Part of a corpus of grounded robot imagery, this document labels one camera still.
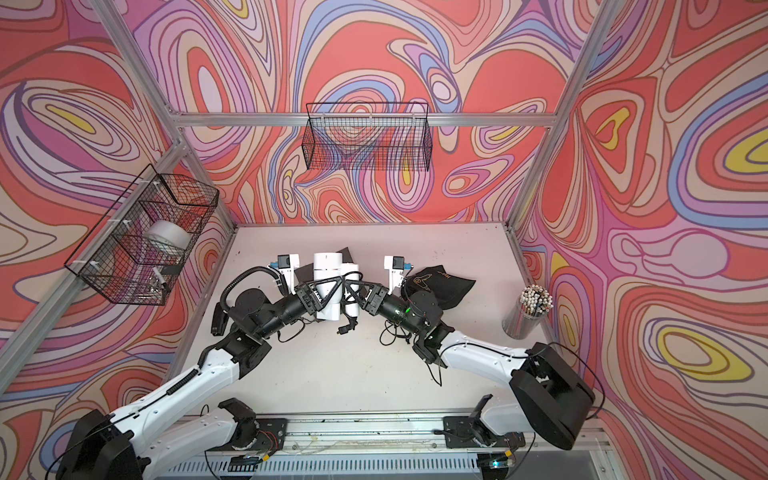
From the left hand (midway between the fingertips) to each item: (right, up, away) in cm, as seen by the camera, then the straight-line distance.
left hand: (341, 285), depth 68 cm
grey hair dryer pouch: (-9, +2, +2) cm, 9 cm away
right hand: (0, -2, +1) cm, 2 cm away
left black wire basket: (-56, +8, +11) cm, 58 cm away
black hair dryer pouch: (+31, -4, +27) cm, 41 cm away
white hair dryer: (-1, +1, -2) cm, 2 cm away
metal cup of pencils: (+48, -10, +12) cm, 51 cm away
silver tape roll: (-45, +12, +7) cm, 47 cm away
